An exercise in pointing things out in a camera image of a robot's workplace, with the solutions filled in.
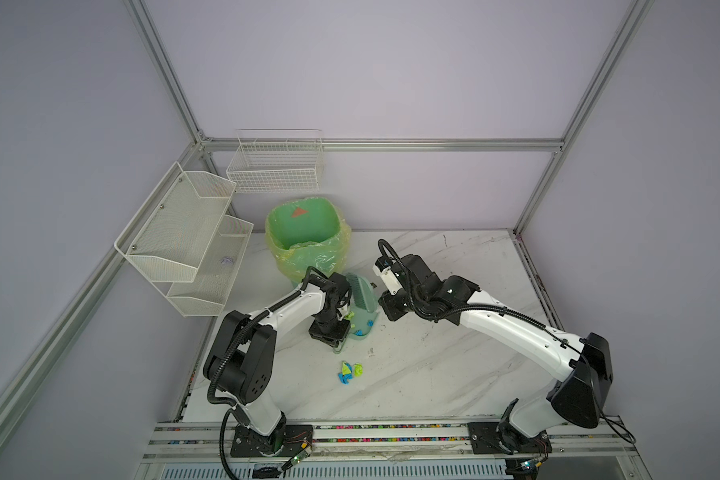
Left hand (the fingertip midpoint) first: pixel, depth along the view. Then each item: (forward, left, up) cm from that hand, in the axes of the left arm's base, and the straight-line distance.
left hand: (333, 345), depth 84 cm
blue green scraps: (+11, -4, -3) cm, 12 cm away
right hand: (+7, -13, +15) cm, 21 cm away
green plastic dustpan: (+9, -8, +7) cm, 14 cm away
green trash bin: (+41, +12, +5) cm, 43 cm away
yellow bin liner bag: (+41, +12, +5) cm, 43 cm away
